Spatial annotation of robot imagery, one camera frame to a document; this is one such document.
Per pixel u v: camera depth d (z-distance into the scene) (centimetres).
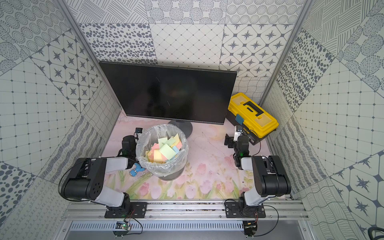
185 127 106
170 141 80
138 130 83
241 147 72
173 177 83
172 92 101
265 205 66
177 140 76
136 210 73
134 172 84
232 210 73
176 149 75
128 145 72
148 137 75
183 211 75
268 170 51
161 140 80
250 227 72
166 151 73
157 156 74
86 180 45
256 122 89
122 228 70
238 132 82
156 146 79
